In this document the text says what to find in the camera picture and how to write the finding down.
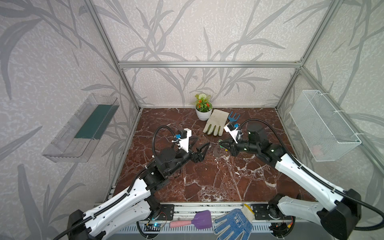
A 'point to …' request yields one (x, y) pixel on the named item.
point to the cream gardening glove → (217, 120)
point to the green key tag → (221, 147)
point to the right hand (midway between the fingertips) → (221, 138)
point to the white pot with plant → (203, 106)
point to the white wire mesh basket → (327, 135)
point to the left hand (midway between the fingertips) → (206, 138)
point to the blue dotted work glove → (235, 224)
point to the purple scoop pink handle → (202, 220)
